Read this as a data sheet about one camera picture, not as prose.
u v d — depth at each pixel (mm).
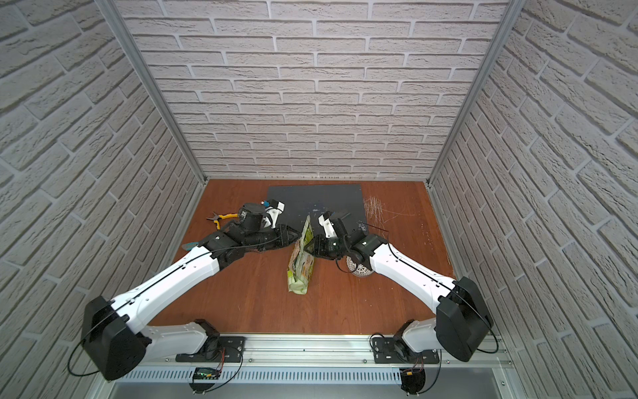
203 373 724
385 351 725
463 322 410
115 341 379
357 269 896
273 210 696
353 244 606
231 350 740
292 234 746
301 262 760
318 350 755
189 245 996
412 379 703
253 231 588
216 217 1033
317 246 694
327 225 739
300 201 1072
